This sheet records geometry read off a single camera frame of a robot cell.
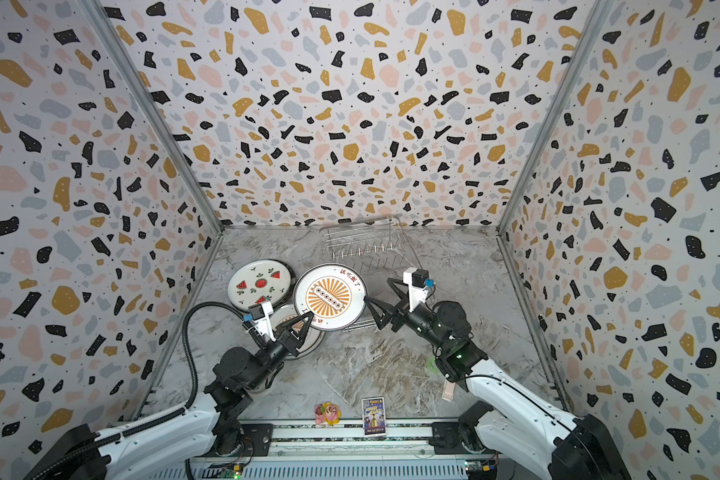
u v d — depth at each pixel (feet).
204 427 1.86
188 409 1.77
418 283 2.02
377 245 3.49
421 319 2.10
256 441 2.40
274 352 2.17
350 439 2.49
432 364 2.85
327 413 2.50
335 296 2.40
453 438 2.40
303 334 2.32
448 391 2.62
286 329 2.25
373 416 2.50
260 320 2.17
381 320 2.09
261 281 3.34
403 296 2.41
